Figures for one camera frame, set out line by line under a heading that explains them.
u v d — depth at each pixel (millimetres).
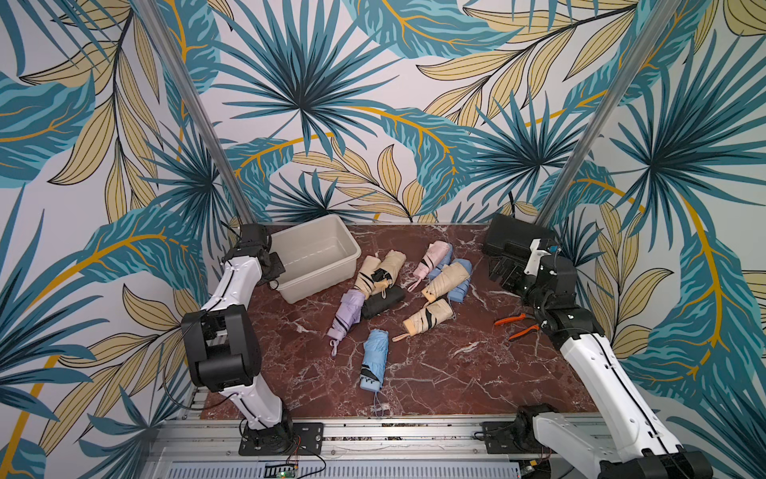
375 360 832
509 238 1125
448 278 977
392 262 1025
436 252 1028
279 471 718
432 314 924
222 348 472
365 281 982
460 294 978
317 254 1099
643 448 388
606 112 856
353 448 723
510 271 667
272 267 838
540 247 674
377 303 933
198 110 842
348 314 900
